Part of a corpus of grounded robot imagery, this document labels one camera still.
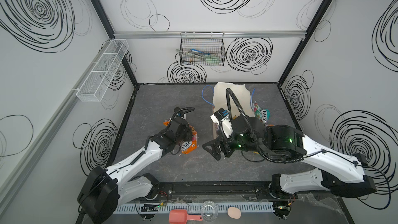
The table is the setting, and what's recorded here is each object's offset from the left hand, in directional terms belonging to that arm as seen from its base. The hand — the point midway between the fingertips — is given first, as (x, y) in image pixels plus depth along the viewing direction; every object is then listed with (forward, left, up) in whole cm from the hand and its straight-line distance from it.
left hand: (191, 129), depth 83 cm
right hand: (-16, -9, +23) cm, 29 cm away
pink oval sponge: (-35, -21, -10) cm, 42 cm away
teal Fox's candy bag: (+16, -45, -8) cm, 48 cm away
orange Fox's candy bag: (-10, +1, +2) cm, 10 cm away
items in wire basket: (+33, -6, +23) cm, 41 cm away
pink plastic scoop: (-37, +2, -10) cm, 39 cm away
